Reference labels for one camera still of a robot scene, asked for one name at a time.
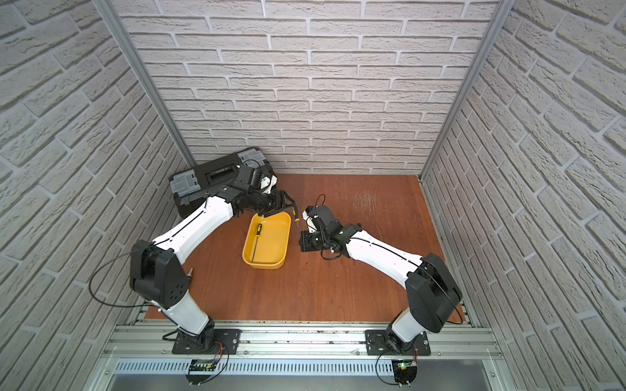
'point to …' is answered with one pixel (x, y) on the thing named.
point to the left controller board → (200, 370)
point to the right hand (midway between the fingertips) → (301, 242)
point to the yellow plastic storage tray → (267, 241)
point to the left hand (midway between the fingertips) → (294, 202)
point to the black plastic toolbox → (191, 187)
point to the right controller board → (405, 371)
